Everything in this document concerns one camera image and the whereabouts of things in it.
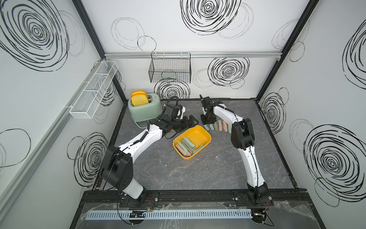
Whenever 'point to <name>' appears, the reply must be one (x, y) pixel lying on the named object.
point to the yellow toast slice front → (139, 99)
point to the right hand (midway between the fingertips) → (206, 122)
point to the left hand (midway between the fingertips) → (193, 124)
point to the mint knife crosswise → (198, 148)
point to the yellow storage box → (198, 135)
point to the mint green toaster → (146, 112)
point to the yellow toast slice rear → (138, 91)
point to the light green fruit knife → (189, 141)
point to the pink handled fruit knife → (220, 126)
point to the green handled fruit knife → (188, 146)
